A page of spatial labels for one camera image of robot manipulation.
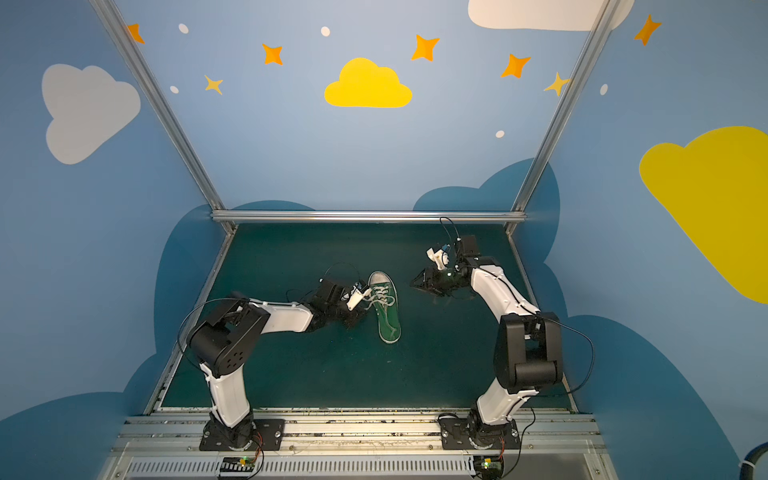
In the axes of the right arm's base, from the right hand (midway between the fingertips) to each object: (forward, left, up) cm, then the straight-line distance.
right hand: (418, 283), depth 87 cm
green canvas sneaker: (-7, +9, -10) cm, 15 cm away
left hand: (-1, +18, -14) cm, 22 cm away
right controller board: (-43, -19, -18) cm, 50 cm away
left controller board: (-45, +44, -17) cm, 66 cm away
